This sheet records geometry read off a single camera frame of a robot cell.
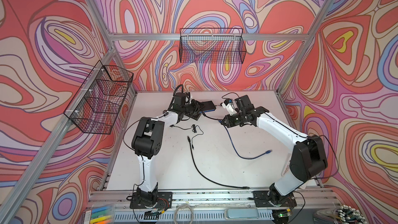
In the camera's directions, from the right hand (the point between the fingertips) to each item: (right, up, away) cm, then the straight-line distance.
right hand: (224, 125), depth 85 cm
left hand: (-9, +12, +8) cm, 17 cm away
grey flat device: (+5, -37, -18) cm, 41 cm away
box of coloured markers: (-60, -39, -15) cm, 73 cm away
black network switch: (-8, +11, +11) cm, 17 cm away
